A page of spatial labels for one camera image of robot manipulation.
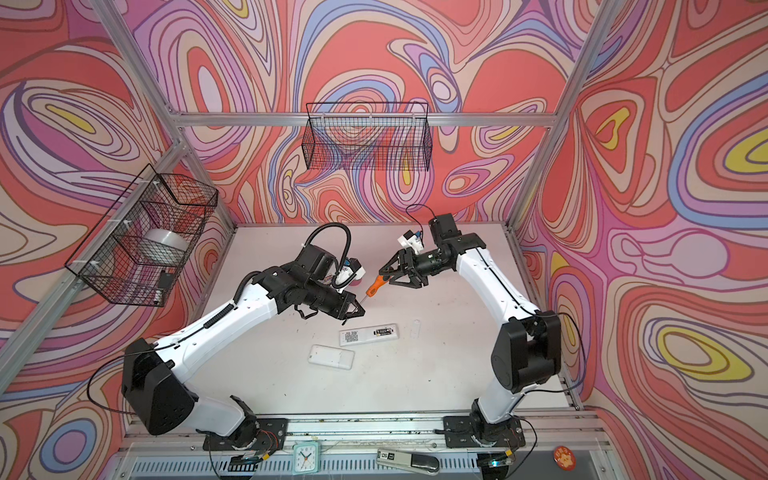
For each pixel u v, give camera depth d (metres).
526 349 0.45
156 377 0.39
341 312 0.65
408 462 0.67
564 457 0.70
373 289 0.75
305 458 0.69
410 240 0.76
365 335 0.89
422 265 0.69
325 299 0.64
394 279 0.77
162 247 0.70
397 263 0.71
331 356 0.84
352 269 0.69
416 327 0.91
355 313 0.73
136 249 0.71
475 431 0.66
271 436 0.72
